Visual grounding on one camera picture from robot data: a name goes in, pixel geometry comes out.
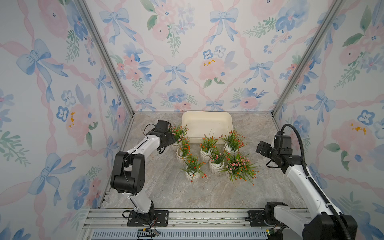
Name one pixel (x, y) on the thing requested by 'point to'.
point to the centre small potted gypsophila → (216, 161)
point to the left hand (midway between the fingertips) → (169, 140)
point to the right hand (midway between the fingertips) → (266, 139)
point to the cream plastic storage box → (214, 124)
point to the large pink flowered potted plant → (240, 167)
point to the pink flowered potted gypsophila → (178, 132)
